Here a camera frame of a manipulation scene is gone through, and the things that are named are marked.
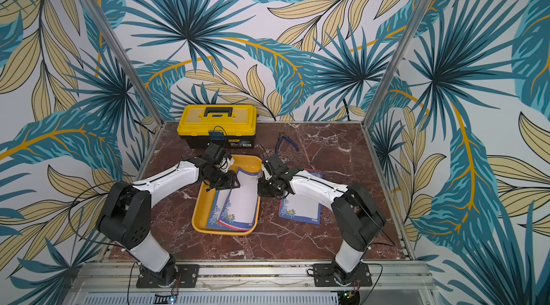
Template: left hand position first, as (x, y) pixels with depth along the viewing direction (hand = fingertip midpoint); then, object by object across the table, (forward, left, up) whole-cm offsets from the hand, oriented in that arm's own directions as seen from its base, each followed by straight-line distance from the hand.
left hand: (235, 187), depth 88 cm
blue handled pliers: (+33, -19, -6) cm, 39 cm away
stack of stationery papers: (-9, +3, -3) cm, 10 cm away
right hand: (-2, -10, 0) cm, 10 cm away
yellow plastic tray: (-3, +13, -2) cm, 13 cm away
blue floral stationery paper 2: (-5, -25, -6) cm, 26 cm away
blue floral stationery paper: (-8, -2, -4) cm, 9 cm away
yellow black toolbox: (+26, +3, +9) cm, 28 cm away
